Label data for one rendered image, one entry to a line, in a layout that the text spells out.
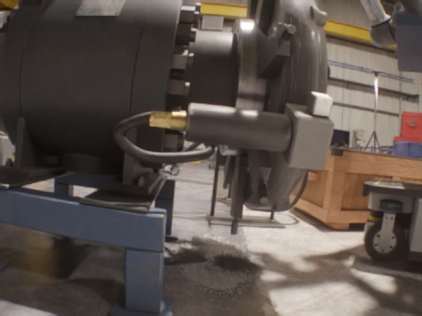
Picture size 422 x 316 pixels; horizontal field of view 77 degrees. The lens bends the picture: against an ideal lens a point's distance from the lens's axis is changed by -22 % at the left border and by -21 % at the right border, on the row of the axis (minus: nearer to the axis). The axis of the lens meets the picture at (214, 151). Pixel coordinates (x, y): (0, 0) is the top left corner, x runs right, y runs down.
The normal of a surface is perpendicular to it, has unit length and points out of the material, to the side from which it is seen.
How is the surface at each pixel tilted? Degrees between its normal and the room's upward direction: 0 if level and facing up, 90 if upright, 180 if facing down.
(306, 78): 96
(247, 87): 103
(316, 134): 112
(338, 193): 90
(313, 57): 89
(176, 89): 90
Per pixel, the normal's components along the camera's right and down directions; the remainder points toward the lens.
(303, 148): 0.04, 0.39
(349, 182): 0.08, 0.02
